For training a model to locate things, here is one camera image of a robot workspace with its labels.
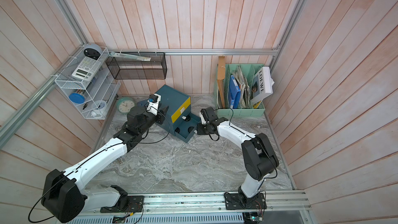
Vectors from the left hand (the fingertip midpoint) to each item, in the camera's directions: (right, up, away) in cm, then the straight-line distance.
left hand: (164, 106), depth 78 cm
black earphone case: (+12, -14, +21) cm, 28 cm away
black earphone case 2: (+4, -15, +17) cm, 23 cm away
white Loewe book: (+56, +13, +12) cm, 59 cm away
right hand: (+18, -13, +14) cm, 27 cm away
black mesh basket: (-33, +27, +26) cm, 50 cm away
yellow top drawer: (+8, -2, +8) cm, 11 cm away
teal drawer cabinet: (+3, +4, +10) cm, 11 cm away
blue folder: (+41, +9, +17) cm, 45 cm away
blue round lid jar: (-44, +4, -2) cm, 44 cm away
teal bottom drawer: (+11, -14, +20) cm, 27 cm away
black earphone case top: (+10, -7, +15) cm, 19 cm away
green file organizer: (+47, +23, +20) cm, 56 cm away
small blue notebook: (-24, +3, +36) cm, 43 cm away
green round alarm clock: (-33, +2, +25) cm, 41 cm away
